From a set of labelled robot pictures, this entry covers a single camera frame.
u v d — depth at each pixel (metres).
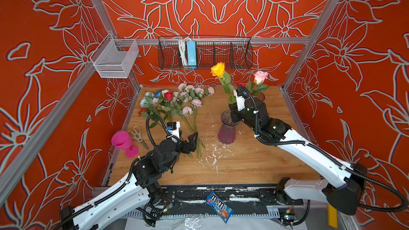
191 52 0.89
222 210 0.69
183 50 0.89
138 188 0.49
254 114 0.50
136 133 0.95
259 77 0.66
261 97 0.88
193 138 0.63
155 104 1.06
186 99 1.10
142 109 1.02
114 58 0.93
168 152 0.51
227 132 0.88
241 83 0.74
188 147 0.62
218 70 0.67
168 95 1.00
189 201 0.73
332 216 0.68
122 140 0.79
